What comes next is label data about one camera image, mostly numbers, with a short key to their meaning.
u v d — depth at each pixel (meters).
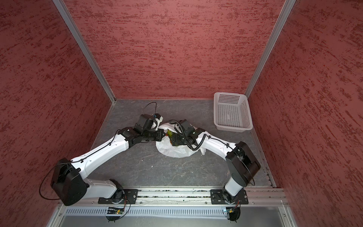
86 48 0.88
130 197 0.74
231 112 1.13
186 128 0.68
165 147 0.77
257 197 0.76
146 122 0.62
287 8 0.71
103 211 0.71
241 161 0.44
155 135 0.70
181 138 0.75
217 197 0.74
